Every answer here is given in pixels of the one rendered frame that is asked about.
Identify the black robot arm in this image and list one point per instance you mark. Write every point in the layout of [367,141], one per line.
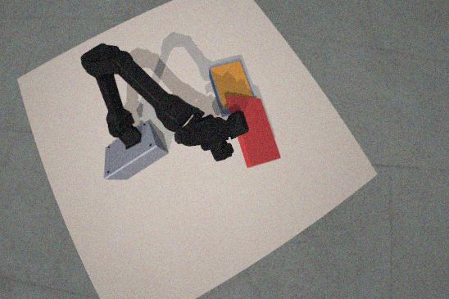
[105,61]

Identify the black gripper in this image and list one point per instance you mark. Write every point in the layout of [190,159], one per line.
[237,126]

